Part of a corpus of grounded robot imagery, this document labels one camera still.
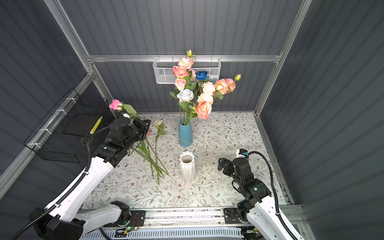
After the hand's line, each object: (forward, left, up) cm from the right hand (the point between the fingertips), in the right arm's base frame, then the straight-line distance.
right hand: (227, 163), depth 78 cm
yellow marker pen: (+13, +68, +17) cm, 71 cm away
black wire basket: (+6, +82, +18) cm, 84 cm away
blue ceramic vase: (+19, +23, +1) cm, 30 cm away
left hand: (+13, +37, +21) cm, 45 cm away
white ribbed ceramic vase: (-5, +21, +7) cm, 22 cm away
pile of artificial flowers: (+8, +43, -12) cm, 45 cm away
